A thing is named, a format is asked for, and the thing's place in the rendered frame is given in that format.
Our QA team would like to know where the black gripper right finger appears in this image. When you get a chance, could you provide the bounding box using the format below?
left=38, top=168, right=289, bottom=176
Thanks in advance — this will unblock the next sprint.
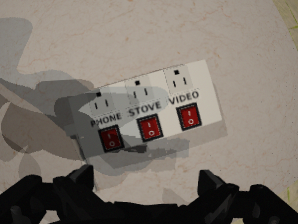
left=167, top=170, right=298, bottom=224

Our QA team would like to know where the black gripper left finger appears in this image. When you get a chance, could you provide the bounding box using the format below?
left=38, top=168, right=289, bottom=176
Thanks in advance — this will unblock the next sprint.
left=0, top=164, right=125, bottom=224

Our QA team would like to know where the white power strip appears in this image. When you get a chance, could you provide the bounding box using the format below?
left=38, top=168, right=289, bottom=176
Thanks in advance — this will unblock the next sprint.
left=64, top=59, right=222, bottom=166

